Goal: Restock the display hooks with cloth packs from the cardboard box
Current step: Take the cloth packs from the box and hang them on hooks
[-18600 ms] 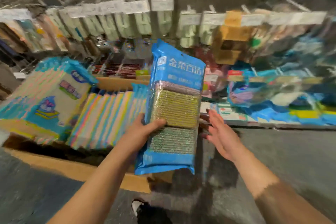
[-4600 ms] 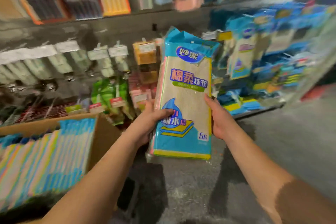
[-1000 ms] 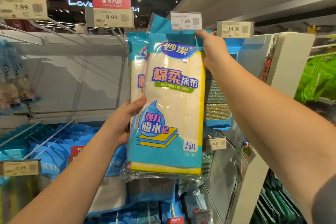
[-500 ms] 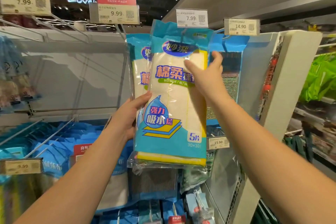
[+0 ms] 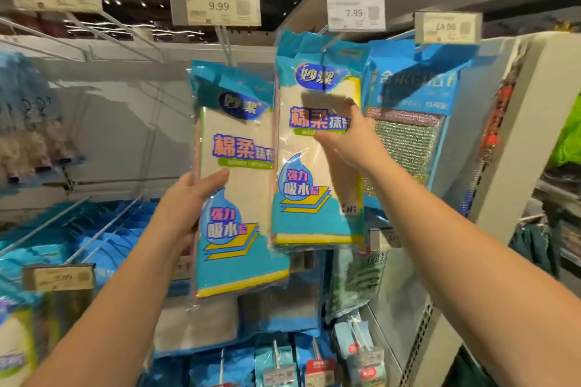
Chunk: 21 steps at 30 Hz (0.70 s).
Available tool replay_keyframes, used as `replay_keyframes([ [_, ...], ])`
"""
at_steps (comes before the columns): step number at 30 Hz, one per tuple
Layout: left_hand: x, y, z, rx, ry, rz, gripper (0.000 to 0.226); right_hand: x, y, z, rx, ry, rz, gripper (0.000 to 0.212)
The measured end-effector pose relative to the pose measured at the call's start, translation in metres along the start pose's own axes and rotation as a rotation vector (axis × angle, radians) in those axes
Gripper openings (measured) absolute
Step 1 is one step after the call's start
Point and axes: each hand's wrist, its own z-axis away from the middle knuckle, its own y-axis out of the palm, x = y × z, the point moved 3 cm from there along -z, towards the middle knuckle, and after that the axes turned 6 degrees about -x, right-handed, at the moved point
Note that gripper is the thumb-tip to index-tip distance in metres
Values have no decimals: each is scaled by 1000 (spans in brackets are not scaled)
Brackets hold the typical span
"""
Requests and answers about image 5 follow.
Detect person's left hand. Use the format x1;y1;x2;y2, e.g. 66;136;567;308
153;167;231;253

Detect person's right hand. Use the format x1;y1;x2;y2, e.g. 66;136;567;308
313;96;392;175

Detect hung scouring pad packet bunch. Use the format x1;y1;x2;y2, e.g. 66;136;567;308
363;37;479;220

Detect blue steel-cloth packets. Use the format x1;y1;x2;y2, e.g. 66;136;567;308
238;250;326;336

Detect blue antibacterial cloth packets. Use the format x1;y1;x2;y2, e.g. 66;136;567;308
0;201;101;356

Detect person's right forearm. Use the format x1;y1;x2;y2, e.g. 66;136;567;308
363;160;581;387

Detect metal peg hook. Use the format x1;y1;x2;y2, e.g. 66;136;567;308
65;196;145;265
0;12;165;62
0;196;92;256
211;24;235;68

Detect yellowish price tag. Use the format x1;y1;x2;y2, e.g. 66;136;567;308
367;228;401;252
22;264;96;293

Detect clear packets with green print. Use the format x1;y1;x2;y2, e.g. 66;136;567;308
327;246;387;320

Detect hanging red clip strip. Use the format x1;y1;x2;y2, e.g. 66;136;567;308
479;65;511;175

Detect clear grey price tag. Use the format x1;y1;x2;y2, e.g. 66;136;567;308
415;12;483;46

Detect striped sponge packets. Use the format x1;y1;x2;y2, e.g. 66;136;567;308
145;314;392;387

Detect hanging bright green bags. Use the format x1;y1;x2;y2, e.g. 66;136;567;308
549;96;581;166

